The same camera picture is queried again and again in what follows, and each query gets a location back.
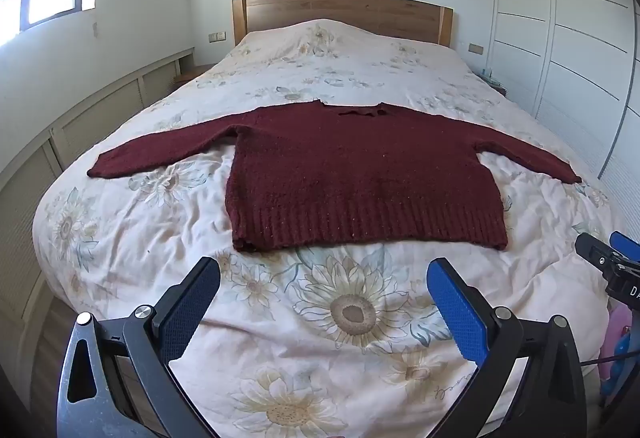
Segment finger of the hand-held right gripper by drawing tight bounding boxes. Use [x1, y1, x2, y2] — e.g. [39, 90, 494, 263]
[574, 233, 615, 279]
[610, 231, 640, 269]

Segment black cable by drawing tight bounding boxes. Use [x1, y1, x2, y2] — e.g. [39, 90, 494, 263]
[580, 352, 640, 367]

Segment low beige wall cabinet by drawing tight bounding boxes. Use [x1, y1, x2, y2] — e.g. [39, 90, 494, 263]
[0, 48, 196, 369]

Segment dark red knitted sweater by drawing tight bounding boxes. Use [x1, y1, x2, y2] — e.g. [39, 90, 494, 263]
[86, 100, 583, 253]

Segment white wardrobe doors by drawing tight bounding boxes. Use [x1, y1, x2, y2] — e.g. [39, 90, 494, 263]
[487, 0, 640, 229]

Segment floral sunflower duvet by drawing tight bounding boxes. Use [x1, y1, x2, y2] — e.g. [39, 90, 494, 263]
[32, 19, 631, 438]

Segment wooden bed headboard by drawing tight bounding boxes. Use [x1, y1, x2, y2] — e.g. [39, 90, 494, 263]
[231, 0, 454, 49]

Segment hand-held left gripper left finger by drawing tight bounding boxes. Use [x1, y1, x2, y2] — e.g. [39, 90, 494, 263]
[56, 257, 222, 438]

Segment wooden nightstand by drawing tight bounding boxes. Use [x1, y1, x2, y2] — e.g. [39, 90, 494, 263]
[170, 64, 218, 91]

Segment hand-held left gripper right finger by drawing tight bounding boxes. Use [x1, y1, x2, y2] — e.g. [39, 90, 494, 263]
[426, 257, 587, 438]

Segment nightstand with small items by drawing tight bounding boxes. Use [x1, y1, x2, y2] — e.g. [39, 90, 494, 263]
[475, 70, 508, 96]

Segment pink object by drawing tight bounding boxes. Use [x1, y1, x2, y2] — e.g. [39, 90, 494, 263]
[599, 305, 632, 381]

